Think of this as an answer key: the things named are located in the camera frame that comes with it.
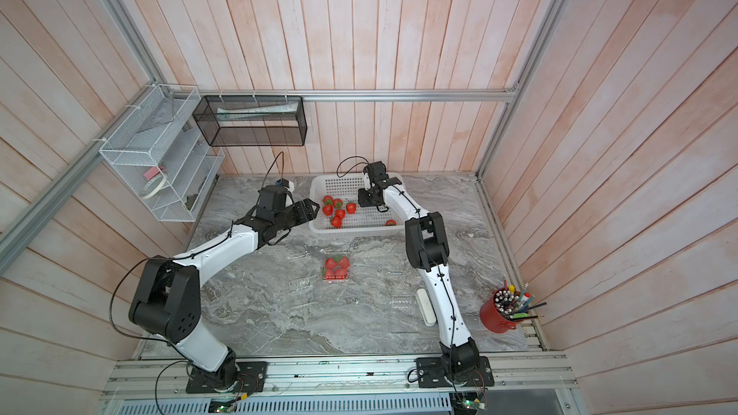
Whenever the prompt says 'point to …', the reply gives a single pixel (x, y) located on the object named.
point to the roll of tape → (154, 185)
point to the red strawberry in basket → (351, 207)
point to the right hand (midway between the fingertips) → (362, 198)
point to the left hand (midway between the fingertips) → (313, 212)
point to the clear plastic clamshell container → (330, 276)
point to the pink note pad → (151, 172)
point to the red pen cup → (504, 311)
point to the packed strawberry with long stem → (330, 264)
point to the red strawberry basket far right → (390, 222)
